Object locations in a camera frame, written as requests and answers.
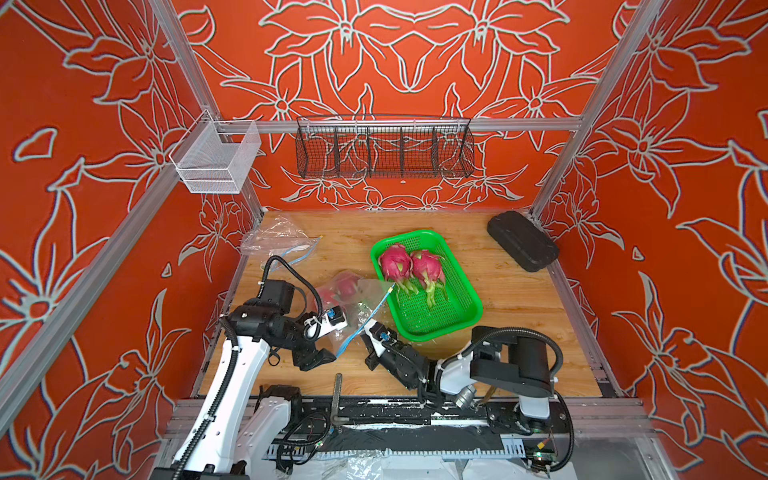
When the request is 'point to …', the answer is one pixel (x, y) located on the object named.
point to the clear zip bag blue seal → (277, 235)
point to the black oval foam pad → (526, 243)
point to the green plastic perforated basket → (415, 318)
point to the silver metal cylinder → (466, 397)
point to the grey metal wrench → (336, 420)
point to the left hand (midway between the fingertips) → (325, 337)
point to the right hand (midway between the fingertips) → (355, 325)
